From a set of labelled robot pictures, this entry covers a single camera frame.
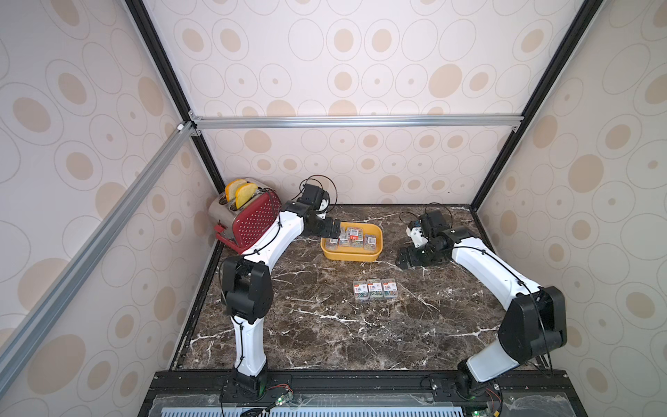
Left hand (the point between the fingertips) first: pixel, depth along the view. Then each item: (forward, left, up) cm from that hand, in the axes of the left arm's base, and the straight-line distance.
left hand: (334, 227), depth 90 cm
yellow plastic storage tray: (+5, -10, -15) cm, 19 cm away
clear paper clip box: (-16, -10, -15) cm, 24 cm away
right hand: (-11, -24, -4) cm, 27 cm away
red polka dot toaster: (+2, +34, -4) cm, 35 cm away
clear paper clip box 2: (-15, -15, -15) cm, 26 cm away
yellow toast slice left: (+15, +39, +3) cm, 42 cm away
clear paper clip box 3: (-15, -20, -15) cm, 29 cm away
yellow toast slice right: (+12, +33, +4) cm, 36 cm away
